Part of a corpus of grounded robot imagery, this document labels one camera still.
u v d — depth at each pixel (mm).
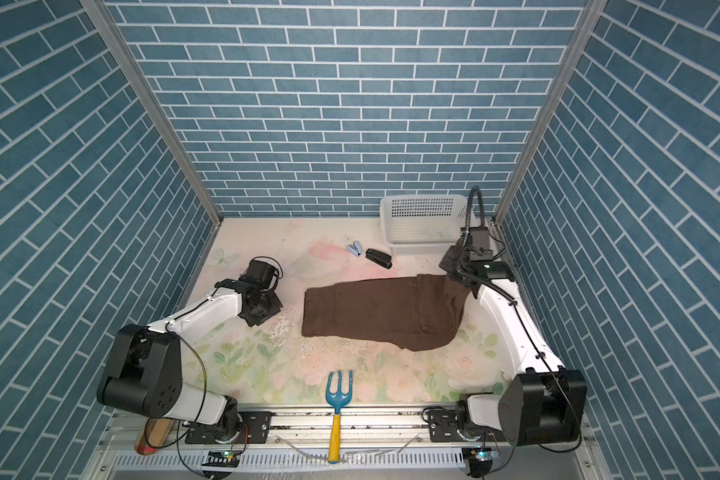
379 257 1073
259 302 705
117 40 740
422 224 1190
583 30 733
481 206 705
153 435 707
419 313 935
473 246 617
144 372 435
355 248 1089
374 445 721
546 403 393
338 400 784
